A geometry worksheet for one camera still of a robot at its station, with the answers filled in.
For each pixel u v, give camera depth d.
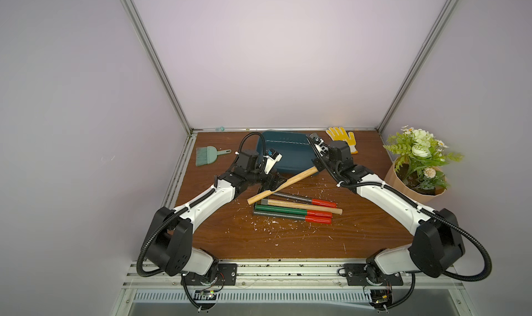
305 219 0.85
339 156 0.62
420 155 0.72
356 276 0.72
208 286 0.71
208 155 1.09
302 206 0.88
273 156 0.73
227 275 0.73
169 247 0.42
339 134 1.18
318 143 0.68
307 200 0.90
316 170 0.77
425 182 0.79
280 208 0.89
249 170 0.67
